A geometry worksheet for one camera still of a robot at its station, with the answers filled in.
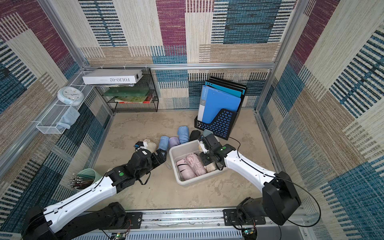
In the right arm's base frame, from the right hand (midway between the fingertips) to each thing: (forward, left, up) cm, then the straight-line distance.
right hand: (204, 154), depth 85 cm
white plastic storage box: (+1, +14, +1) cm, 14 cm away
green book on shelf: (+39, +49, +15) cm, 64 cm away
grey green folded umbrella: (+21, -3, -7) cm, 22 cm away
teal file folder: (+29, -20, +19) cm, 41 cm away
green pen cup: (-13, +59, +3) cm, 61 cm away
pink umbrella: (-2, +6, -4) cm, 7 cm away
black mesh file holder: (+18, -12, +3) cm, 22 cm away
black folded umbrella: (+19, +5, -7) cm, 21 cm away
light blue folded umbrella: (+13, +25, -7) cm, 29 cm away
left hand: (-3, +22, +6) cm, 23 cm away
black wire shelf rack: (+37, +41, +11) cm, 57 cm away
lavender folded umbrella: (+14, +19, -7) cm, 25 cm away
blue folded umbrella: (+19, +13, -6) cm, 23 cm away
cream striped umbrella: (-8, -3, +1) cm, 9 cm away
